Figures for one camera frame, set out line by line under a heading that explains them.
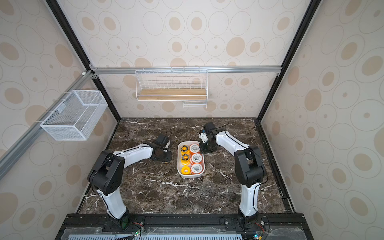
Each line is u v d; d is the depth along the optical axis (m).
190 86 1.00
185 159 0.92
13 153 0.52
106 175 0.49
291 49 0.82
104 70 0.90
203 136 0.89
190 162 0.94
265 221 0.74
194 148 0.98
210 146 0.80
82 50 0.83
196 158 0.93
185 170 0.91
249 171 0.51
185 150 0.97
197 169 0.89
